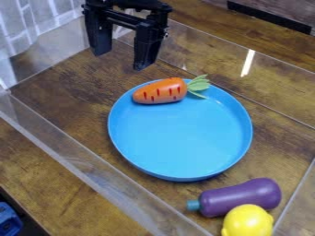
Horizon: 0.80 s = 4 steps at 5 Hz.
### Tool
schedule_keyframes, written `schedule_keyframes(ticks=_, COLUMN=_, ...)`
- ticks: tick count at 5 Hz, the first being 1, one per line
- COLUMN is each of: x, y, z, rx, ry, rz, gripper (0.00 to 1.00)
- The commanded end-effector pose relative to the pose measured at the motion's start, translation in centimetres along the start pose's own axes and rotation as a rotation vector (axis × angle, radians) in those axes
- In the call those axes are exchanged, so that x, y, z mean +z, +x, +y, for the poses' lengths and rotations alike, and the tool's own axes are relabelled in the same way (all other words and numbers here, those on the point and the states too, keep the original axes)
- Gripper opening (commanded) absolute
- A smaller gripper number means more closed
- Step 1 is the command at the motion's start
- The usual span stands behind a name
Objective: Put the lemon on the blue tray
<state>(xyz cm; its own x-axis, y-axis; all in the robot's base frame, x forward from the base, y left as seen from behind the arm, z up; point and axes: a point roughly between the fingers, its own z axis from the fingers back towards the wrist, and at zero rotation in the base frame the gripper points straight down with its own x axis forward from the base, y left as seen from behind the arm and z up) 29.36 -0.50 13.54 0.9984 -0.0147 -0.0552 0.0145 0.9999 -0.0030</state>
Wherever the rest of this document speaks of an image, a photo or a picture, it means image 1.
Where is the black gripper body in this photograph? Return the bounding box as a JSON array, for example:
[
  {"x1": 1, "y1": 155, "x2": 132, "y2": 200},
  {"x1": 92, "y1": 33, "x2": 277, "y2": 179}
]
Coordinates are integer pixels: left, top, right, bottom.
[{"x1": 83, "y1": 0, "x2": 172, "y2": 30}]

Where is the orange toy carrot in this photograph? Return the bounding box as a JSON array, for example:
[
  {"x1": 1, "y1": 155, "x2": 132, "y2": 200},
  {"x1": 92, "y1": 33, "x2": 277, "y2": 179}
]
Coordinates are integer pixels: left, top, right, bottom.
[{"x1": 132, "y1": 75, "x2": 211, "y2": 104}]

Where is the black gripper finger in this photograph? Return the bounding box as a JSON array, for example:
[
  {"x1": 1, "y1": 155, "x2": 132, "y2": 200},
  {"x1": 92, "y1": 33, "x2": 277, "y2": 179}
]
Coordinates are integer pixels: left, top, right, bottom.
[
  {"x1": 85, "y1": 12, "x2": 113, "y2": 56},
  {"x1": 133, "y1": 22, "x2": 167, "y2": 71}
]

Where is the blue round tray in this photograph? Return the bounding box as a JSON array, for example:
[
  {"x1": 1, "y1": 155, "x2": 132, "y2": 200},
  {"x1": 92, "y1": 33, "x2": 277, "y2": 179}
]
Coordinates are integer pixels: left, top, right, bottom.
[{"x1": 107, "y1": 86, "x2": 253, "y2": 182}]

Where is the white checkered curtain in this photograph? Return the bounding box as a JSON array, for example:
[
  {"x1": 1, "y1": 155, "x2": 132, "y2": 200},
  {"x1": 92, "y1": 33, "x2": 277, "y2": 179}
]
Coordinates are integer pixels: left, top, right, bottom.
[{"x1": 0, "y1": 0, "x2": 85, "y2": 58}]

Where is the clear acrylic enclosure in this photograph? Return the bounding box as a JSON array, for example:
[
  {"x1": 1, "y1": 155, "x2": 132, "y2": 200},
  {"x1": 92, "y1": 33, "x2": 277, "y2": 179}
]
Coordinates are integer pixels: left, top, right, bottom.
[{"x1": 0, "y1": 0, "x2": 315, "y2": 236}]

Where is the purple toy eggplant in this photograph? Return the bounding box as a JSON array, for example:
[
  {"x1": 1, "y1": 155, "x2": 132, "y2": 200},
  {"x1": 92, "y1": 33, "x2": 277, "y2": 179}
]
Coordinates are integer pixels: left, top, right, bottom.
[{"x1": 185, "y1": 178, "x2": 281, "y2": 218}]

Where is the yellow toy lemon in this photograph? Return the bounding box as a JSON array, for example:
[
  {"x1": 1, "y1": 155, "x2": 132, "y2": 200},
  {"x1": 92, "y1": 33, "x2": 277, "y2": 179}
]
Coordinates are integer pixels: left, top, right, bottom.
[{"x1": 221, "y1": 205, "x2": 273, "y2": 236}]

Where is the blue object at corner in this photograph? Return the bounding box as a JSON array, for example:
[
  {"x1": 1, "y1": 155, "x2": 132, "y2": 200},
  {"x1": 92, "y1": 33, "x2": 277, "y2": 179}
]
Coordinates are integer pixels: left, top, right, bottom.
[{"x1": 0, "y1": 202, "x2": 24, "y2": 236}]

